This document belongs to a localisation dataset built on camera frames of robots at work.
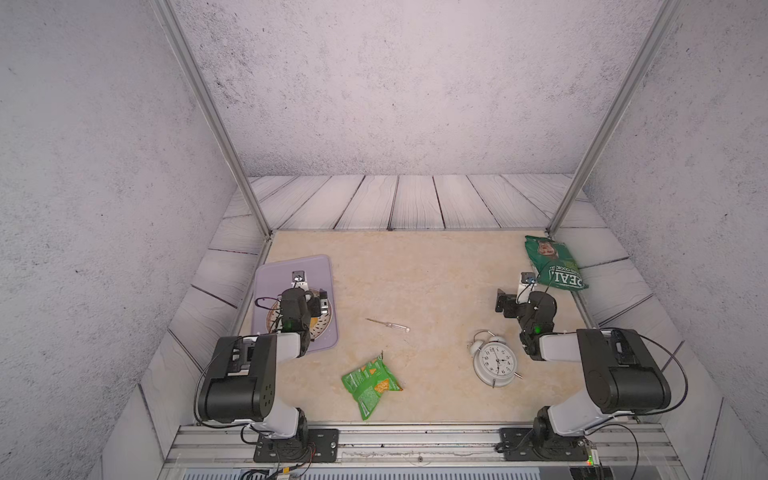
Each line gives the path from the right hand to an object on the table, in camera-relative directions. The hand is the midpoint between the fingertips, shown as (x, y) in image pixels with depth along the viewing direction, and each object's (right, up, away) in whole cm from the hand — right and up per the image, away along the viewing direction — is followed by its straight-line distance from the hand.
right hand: (518, 288), depth 94 cm
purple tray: (-82, +3, +15) cm, 83 cm away
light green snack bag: (-45, -23, -15) cm, 52 cm away
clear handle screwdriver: (-36, -12, +1) cm, 38 cm away
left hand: (-65, -1, +1) cm, 65 cm away
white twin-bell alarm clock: (-11, -19, -11) cm, 24 cm away
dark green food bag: (+18, +7, +13) cm, 24 cm away
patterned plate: (-62, -11, 0) cm, 63 cm away
